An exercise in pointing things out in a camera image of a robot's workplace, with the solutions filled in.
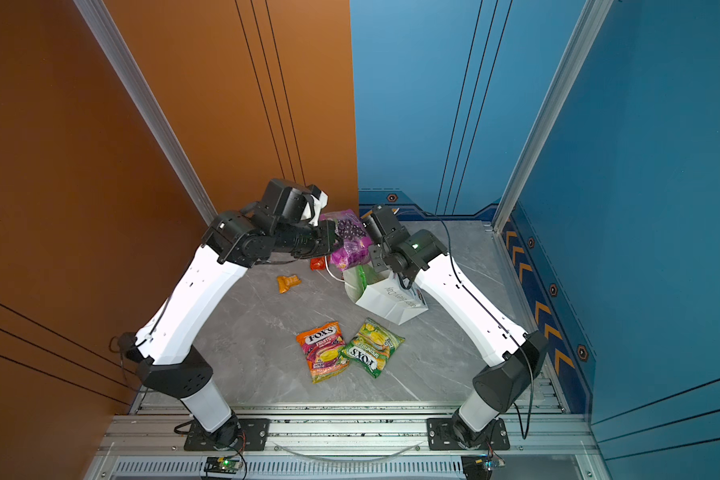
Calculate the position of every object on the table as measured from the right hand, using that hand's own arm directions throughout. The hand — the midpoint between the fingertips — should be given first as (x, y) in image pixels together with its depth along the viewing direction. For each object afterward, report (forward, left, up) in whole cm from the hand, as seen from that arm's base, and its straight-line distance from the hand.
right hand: (384, 250), depth 76 cm
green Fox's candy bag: (-15, +4, -25) cm, 29 cm away
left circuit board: (-42, +41, -29) cm, 65 cm away
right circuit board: (-43, -22, -30) cm, 57 cm away
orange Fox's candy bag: (-15, +18, -24) cm, 34 cm away
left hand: (-5, +8, +10) cm, 14 cm away
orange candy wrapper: (+9, +33, -26) cm, 43 cm away
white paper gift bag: (-9, 0, -7) cm, 11 cm away
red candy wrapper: (+16, +23, -25) cm, 37 cm away
